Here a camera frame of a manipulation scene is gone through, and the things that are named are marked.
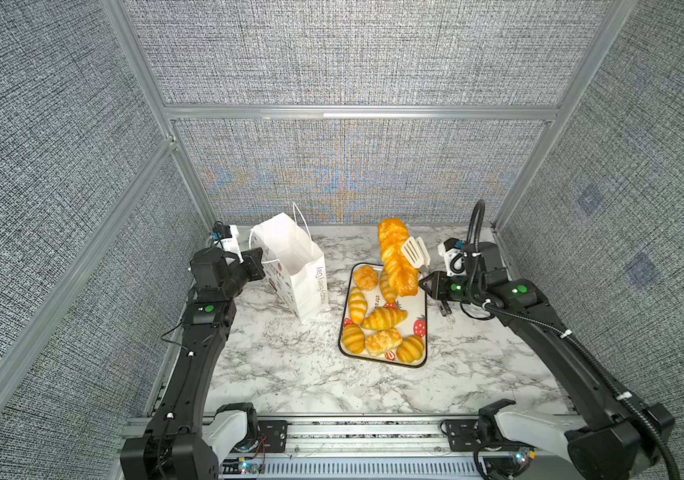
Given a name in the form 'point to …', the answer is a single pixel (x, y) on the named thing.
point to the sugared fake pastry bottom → (382, 341)
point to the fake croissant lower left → (353, 338)
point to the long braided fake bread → (404, 276)
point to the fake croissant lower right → (410, 349)
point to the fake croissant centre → (384, 318)
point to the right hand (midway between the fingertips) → (423, 281)
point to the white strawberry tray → (414, 324)
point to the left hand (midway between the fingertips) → (262, 249)
